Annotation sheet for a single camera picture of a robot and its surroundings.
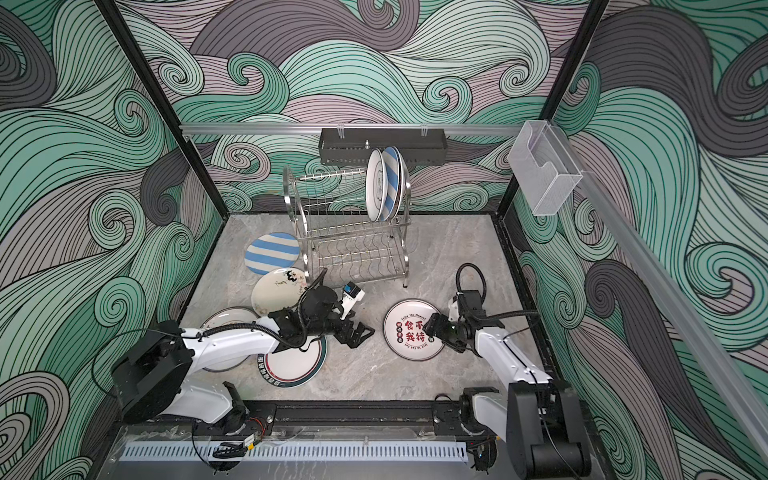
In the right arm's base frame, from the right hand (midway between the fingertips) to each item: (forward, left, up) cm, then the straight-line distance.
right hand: (434, 331), depth 87 cm
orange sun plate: (+3, +62, +4) cm, 62 cm away
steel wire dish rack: (+32, +31, +3) cm, 44 cm away
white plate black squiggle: (+13, +50, +1) cm, 52 cm away
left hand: (0, +20, +7) cm, 21 cm away
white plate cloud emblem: (+32, +17, +30) cm, 47 cm away
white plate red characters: (0, +9, 0) cm, 9 cm away
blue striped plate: (+30, +57, -1) cm, 64 cm away
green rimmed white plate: (-11, +41, 0) cm, 42 cm away
